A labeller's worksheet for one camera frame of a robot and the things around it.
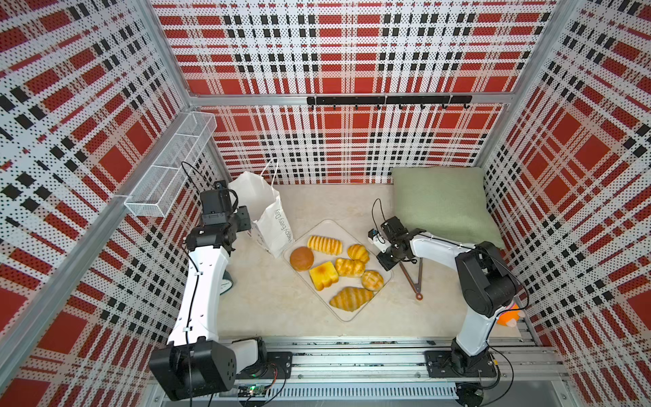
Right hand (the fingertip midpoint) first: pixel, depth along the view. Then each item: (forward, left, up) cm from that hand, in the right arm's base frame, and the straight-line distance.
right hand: (389, 259), depth 95 cm
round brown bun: (-1, +33, +3) cm, 33 cm away
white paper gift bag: (+4, +43, +15) cm, 46 cm away
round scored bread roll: (-10, +8, +3) cm, 13 cm away
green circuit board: (-41, +43, +1) cm, 60 cm away
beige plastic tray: (+15, +23, -1) cm, 28 cm away
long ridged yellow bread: (+5, +23, +3) cm, 24 cm away
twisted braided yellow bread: (-5, +16, +2) cm, 16 cm away
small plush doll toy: (-22, -35, +3) cm, 41 cm away
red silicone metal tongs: (-11, -8, 0) cm, 14 cm away
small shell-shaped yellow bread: (+2, +12, +3) cm, 13 cm away
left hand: (+2, +50, +25) cm, 56 cm away
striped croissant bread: (-16, +15, +4) cm, 23 cm away
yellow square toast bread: (-7, +25, +3) cm, 26 cm away
